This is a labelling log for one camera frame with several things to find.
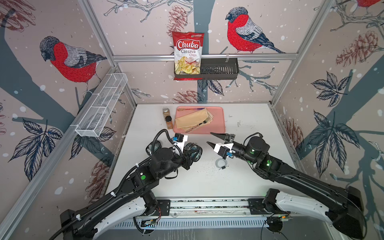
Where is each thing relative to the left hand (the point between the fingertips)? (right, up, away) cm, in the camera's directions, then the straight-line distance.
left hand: (199, 147), depth 66 cm
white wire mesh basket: (-53, +20, +13) cm, 58 cm away
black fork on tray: (+4, +10, +43) cm, 44 cm away
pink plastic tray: (+14, +6, +42) cm, 45 cm away
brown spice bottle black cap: (-20, +9, +35) cm, 41 cm away
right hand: (+6, +7, -2) cm, 9 cm away
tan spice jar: (-23, +17, +38) cm, 48 cm away
